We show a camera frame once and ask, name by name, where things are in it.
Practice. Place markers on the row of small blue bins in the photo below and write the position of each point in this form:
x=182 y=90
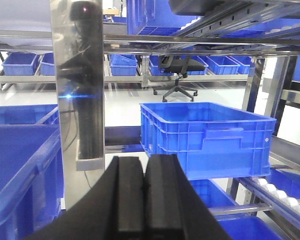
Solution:
x=20 y=66

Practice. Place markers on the tall steel rack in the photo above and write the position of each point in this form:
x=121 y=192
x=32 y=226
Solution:
x=77 y=75

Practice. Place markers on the black office chair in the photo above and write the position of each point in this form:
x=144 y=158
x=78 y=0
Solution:
x=182 y=65

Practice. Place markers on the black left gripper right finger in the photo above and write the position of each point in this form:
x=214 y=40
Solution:
x=165 y=200

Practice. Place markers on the low steel shelf rack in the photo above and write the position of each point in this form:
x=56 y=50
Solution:
x=22 y=79

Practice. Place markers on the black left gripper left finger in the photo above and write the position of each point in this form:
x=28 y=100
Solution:
x=127 y=200

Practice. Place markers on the blue bin with white dot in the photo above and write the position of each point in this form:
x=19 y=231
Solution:
x=215 y=162

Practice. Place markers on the large blue plastic bin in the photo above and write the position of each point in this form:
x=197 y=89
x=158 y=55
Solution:
x=245 y=230
x=210 y=193
x=290 y=185
x=150 y=15
x=15 y=162
x=15 y=115

